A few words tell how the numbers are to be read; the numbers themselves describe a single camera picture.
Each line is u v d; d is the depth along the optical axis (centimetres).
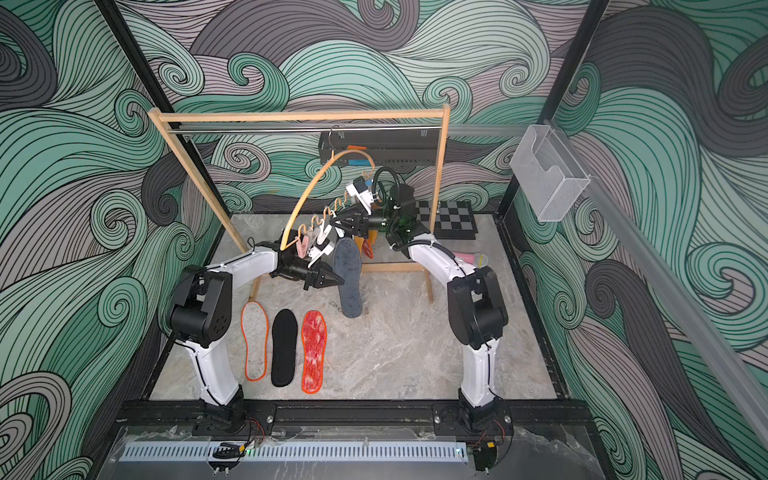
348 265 80
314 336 88
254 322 88
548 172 77
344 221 76
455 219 115
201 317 51
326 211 71
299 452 70
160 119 58
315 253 78
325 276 80
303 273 80
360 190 70
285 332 88
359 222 71
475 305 53
